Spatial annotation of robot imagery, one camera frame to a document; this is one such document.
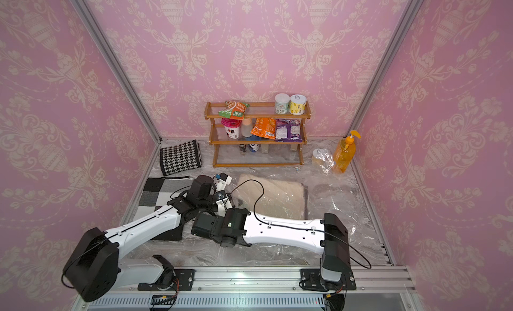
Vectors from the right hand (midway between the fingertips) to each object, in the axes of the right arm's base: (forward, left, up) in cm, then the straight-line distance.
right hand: (228, 222), depth 71 cm
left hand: (+8, -5, -3) cm, 10 cm away
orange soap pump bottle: (+33, -54, -4) cm, 63 cm away
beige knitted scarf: (+11, -16, -4) cm, 20 cm away
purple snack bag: (+45, -27, +1) cm, 53 cm away
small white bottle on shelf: (+47, -7, +3) cm, 48 cm away
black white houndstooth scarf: (+42, +30, -11) cm, 53 cm away
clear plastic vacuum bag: (+18, -54, -17) cm, 59 cm away
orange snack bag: (+47, -16, +2) cm, 50 cm away
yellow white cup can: (+45, -30, +17) cm, 57 cm away
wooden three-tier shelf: (+47, -9, -15) cm, 50 cm away
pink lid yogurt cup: (+44, 0, +7) cm, 44 cm away
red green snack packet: (+44, -2, +16) cm, 47 cm away
